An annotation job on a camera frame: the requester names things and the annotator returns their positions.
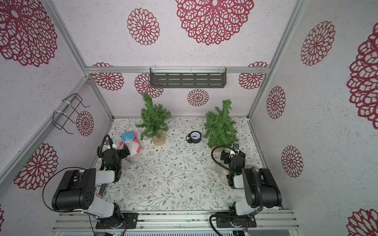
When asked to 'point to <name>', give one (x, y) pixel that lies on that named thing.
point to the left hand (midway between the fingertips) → (118, 146)
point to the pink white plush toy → (131, 141)
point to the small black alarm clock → (194, 137)
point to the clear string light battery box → (126, 164)
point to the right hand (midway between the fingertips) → (232, 148)
